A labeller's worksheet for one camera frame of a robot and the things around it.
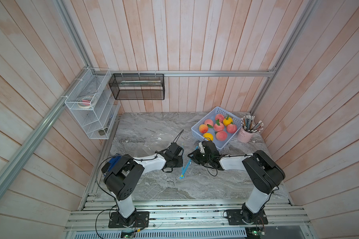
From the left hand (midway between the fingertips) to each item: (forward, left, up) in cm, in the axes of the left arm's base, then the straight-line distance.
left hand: (179, 164), depth 93 cm
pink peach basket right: (+25, -37, +6) cm, 45 cm away
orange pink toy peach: (+27, -17, +4) cm, 32 cm away
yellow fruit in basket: (+33, -36, +5) cm, 49 cm away
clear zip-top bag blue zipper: (+7, -6, +1) cm, 9 cm away
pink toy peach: (+32, -22, +6) cm, 39 cm away
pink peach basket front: (+20, -29, +5) cm, 35 cm away
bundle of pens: (+24, -46, +12) cm, 53 cm away
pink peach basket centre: (+27, -29, +4) cm, 39 cm away
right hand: (+5, -5, +3) cm, 8 cm away
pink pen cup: (+17, -44, +7) cm, 48 cm away
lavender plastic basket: (+39, -29, +5) cm, 49 cm away
